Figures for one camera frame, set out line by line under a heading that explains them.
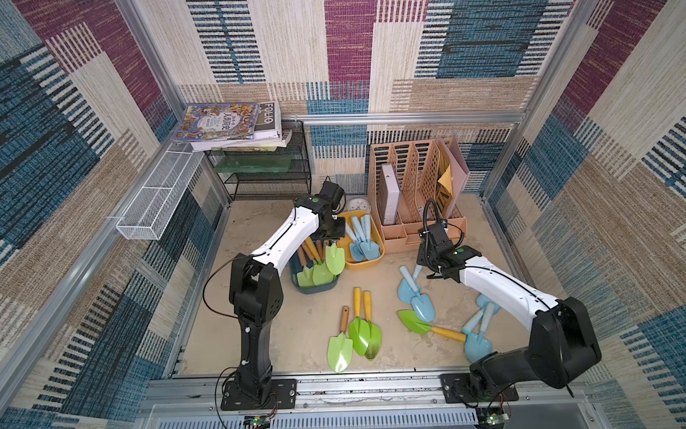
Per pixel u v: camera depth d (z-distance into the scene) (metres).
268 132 0.81
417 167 0.99
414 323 0.85
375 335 0.83
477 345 0.81
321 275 0.94
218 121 0.82
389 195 0.94
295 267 0.97
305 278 0.95
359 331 0.82
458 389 0.73
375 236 1.02
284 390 0.75
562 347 0.42
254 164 0.97
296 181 1.16
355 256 0.98
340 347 0.81
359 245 0.99
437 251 0.66
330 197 0.72
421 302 0.89
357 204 1.15
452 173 0.91
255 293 0.52
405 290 0.92
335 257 0.89
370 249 0.99
